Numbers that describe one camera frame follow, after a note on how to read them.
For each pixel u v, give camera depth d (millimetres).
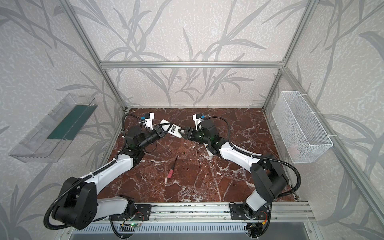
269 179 439
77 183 423
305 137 607
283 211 753
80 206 407
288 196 479
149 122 722
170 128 760
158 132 693
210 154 937
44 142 634
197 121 753
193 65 1812
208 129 624
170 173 862
